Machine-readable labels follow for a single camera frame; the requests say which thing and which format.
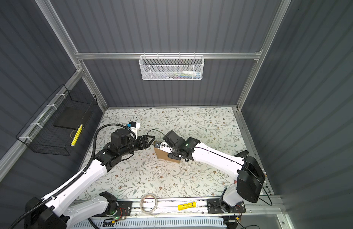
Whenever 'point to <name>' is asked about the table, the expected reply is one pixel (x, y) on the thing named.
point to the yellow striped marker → (77, 135)
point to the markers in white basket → (185, 75)
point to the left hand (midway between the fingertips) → (153, 140)
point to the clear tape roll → (141, 206)
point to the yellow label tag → (187, 205)
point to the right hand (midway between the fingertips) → (174, 146)
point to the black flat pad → (73, 118)
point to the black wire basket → (40, 132)
